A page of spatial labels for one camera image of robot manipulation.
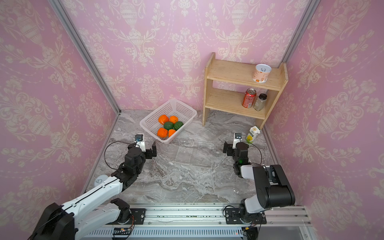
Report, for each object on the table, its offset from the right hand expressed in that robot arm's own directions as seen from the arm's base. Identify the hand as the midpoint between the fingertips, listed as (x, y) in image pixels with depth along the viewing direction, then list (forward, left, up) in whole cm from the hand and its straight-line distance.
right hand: (234, 141), depth 93 cm
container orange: (+23, +39, -1) cm, 46 cm away
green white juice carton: (+4, -12, +3) cm, 13 cm away
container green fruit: (+16, +42, 0) cm, 45 cm away
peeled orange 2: (+10, +46, 0) cm, 47 cm away
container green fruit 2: (+17, +36, -2) cm, 40 cm away
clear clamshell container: (-2, +28, -7) cm, 29 cm away
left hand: (-4, +51, +9) cm, 52 cm away
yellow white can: (-19, +78, -1) cm, 80 cm away
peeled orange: (+23, +47, 0) cm, 52 cm away
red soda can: (+15, -8, +21) cm, 28 cm away
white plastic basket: (+22, +43, -3) cm, 48 cm away
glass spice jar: (+12, -14, +21) cm, 28 cm away
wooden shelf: (+22, 0, +13) cm, 26 cm away
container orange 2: (+10, +40, 0) cm, 41 cm away
